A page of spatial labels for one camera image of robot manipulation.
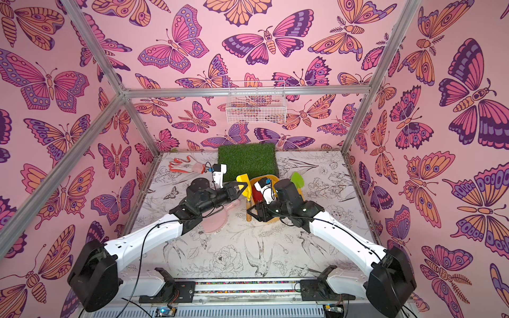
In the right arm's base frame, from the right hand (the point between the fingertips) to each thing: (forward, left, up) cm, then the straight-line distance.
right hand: (249, 211), depth 74 cm
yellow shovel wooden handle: (+10, +2, +7) cm, 12 cm away
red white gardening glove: (+37, +37, -18) cm, 56 cm away
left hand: (+8, 0, +7) cm, 10 cm away
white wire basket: (+57, -1, +7) cm, 58 cm away
